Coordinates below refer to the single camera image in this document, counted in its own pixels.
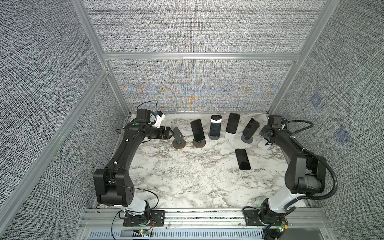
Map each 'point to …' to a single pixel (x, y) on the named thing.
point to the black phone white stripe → (215, 125)
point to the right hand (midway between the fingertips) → (272, 134)
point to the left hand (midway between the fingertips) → (167, 133)
